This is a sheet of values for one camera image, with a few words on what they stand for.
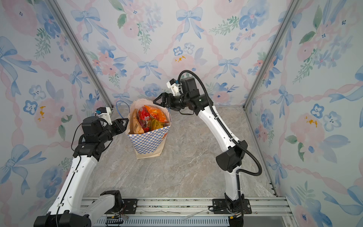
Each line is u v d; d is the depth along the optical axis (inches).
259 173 17.5
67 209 15.1
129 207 29.0
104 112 25.5
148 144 31.0
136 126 30.1
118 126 25.2
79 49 33.2
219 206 29.1
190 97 22.7
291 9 27.3
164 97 24.8
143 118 33.0
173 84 26.1
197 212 28.8
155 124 34.1
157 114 31.4
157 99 26.1
